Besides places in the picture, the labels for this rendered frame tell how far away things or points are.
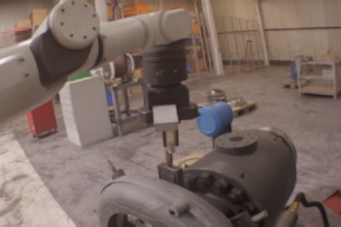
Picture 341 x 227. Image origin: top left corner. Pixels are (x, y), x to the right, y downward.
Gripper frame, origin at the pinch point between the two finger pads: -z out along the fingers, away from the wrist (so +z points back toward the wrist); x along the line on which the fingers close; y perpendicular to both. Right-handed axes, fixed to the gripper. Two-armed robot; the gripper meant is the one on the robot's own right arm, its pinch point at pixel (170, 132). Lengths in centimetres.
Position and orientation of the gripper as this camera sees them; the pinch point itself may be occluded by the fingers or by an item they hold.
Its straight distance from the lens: 57.8
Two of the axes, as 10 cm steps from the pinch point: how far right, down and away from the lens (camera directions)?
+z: -0.8, -9.6, -2.7
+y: -0.8, -2.7, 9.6
